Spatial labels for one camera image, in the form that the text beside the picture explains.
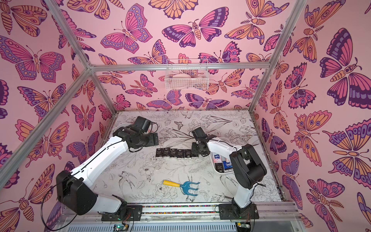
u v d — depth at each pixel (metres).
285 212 0.73
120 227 0.71
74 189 0.40
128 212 0.73
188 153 0.94
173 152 0.95
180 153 0.95
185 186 0.83
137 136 0.58
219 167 0.87
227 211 0.73
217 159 0.90
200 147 0.72
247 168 0.47
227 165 0.87
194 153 0.94
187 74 0.95
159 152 0.95
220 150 0.57
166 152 0.94
